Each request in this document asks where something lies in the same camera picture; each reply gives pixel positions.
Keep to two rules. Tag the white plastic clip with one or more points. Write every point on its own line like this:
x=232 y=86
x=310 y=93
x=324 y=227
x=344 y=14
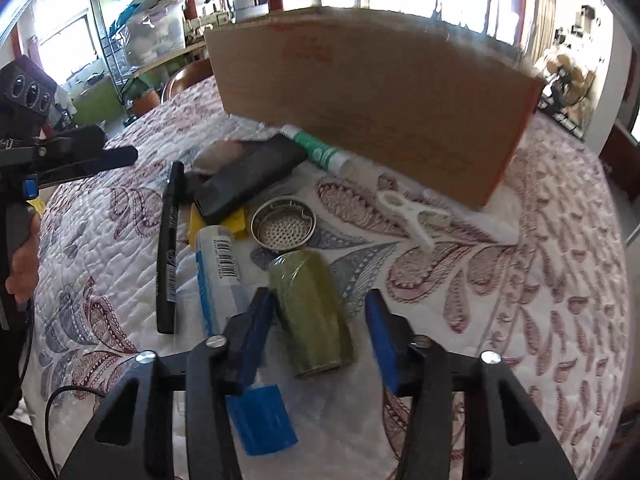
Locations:
x=400 y=207

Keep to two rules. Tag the black smartphone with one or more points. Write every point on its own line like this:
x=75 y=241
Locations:
x=245 y=175

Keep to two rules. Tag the clear plastic storage bin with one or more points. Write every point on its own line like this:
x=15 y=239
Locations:
x=155 y=25

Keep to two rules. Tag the person's left hand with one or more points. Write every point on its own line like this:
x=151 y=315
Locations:
x=22 y=265

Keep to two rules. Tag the brown cardboard box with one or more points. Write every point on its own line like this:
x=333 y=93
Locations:
x=375 y=95

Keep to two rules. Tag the white tube with blue cap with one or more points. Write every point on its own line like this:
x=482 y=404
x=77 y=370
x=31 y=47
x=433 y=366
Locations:
x=215 y=270

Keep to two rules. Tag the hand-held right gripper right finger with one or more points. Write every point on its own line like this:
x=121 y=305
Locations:
x=382 y=345

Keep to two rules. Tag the green and white tube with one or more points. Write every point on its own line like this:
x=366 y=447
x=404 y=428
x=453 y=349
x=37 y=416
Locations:
x=317 y=147

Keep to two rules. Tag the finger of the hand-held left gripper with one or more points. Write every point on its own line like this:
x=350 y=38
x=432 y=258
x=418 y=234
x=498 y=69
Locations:
x=110 y=157
x=75 y=142

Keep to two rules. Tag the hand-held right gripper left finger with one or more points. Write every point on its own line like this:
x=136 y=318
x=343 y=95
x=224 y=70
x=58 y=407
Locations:
x=252 y=345

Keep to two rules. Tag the grey brown stone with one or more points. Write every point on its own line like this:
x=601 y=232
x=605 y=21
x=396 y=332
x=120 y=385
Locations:
x=217 y=152

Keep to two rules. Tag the round metal strainer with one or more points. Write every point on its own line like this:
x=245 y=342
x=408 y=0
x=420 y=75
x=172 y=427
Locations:
x=282 y=232

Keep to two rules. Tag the standing electric fan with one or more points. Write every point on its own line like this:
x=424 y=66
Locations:
x=565 y=80

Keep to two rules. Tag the black marker pen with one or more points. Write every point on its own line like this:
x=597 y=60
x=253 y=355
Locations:
x=167 y=260

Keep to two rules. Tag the wooden chair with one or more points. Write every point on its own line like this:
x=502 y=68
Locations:
x=190 y=75

